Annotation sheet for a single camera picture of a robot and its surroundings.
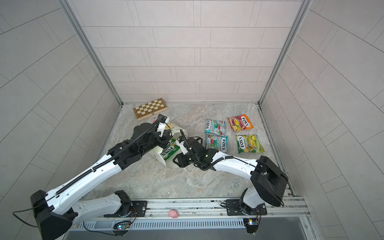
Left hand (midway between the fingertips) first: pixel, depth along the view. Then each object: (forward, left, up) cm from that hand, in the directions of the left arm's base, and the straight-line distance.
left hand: (173, 129), depth 71 cm
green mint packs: (-1, +4, -20) cm, 21 cm away
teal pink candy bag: (+16, -23, -22) cm, 36 cm away
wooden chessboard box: (+32, +24, -22) cm, 46 cm away
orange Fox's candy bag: (+21, -41, -23) cm, 51 cm away
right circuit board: (-36, -37, -25) cm, 57 cm away
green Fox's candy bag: (+4, -43, -22) cm, 49 cm away
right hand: (-10, 0, -15) cm, 18 cm away
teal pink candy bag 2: (+5, -24, -22) cm, 33 cm away
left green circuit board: (-37, +21, -20) cm, 47 cm away
